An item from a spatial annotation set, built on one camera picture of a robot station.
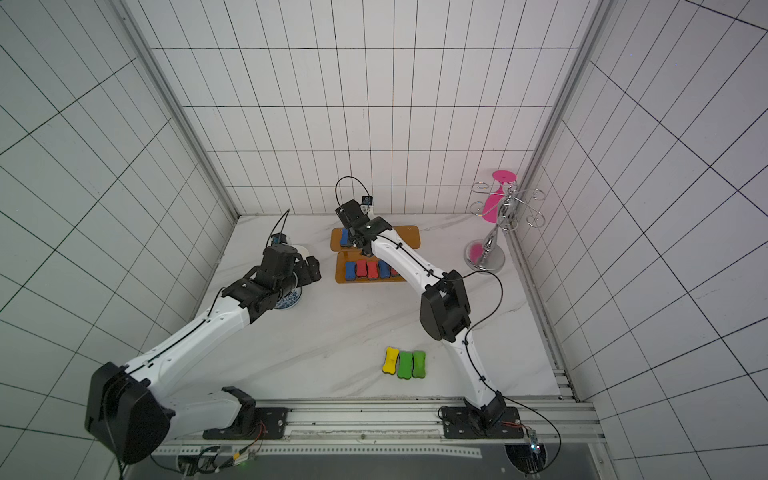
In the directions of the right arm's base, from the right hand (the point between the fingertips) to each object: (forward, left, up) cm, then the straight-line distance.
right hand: (352, 234), depth 93 cm
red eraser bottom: (-4, -2, -13) cm, 14 cm away
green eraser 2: (-34, -22, -15) cm, 43 cm away
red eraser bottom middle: (-4, -6, -14) cm, 16 cm away
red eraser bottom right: (-25, -15, +17) cm, 33 cm away
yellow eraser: (-34, -14, -14) cm, 39 cm away
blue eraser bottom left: (-5, +1, -14) cm, 15 cm away
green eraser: (-35, -18, -15) cm, 42 cm away
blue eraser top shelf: (0, +2, -1) cm, 3 cm away
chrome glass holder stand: (+6, -46, -16) cm, 49 cm away
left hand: (-15, +12, +1) cm, 19 cm away
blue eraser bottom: (-4, -10, -14) cm, 18 cm away
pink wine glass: (+3, -41, +12) cm, 43 cm away
